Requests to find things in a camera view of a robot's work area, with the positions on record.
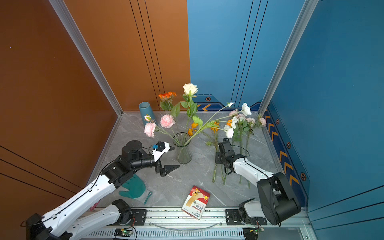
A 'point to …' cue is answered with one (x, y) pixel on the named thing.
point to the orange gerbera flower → (169, 106)
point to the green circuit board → (123, 232)
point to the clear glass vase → (181, 140)
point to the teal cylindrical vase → (145, 109)
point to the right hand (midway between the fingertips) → (218, 156)
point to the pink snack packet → (94, 206)
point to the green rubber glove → (136, 186)
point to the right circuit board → (251, 233)
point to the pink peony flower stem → (166, 120)
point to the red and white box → (195, 204)
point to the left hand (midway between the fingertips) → (176, 155)
